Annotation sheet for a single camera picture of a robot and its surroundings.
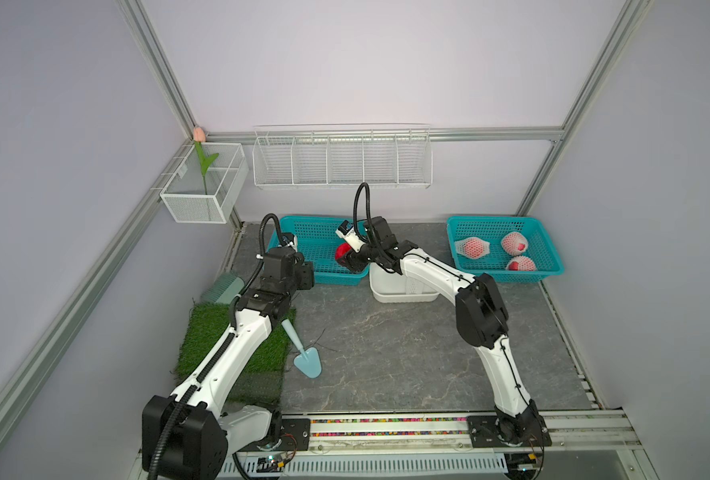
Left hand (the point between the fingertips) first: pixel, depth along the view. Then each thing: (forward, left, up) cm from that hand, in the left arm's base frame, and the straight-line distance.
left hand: (300, 265), depth 81 cm
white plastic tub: (+4, -27, -21) cm, 34 cm away
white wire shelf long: (+37, -13, +9) cm, 41 cm away
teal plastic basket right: (+12, -81, -14) cm, 83 cm away
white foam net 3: (+5, -71, -13) cm, 73 cm away
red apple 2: (+15, -58, -15) cm, 61 cm away
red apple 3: (+14, -72, -14) cm, 75 cm away
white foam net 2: (+15, -72, -14) cm, 75 cm away
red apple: (+8, -11, -4) cm, 14 cm away
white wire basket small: (+15, +28, +15) cm, 36 cm away
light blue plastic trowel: (-19, 0, -21) cm, 28 cm away
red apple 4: (+6, -69, -16) cm, 71 cm away
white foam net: (+17, -54, -17) cm, 59 cm away
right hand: (+11, -12, -7) cm, 18 cm away
